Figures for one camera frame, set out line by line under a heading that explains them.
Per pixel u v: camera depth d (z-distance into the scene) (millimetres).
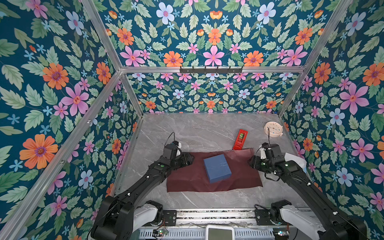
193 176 884
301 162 859
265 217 736
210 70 932
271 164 612
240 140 983
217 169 826
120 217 401
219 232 665
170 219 734
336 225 393
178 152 692
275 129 1075
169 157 651
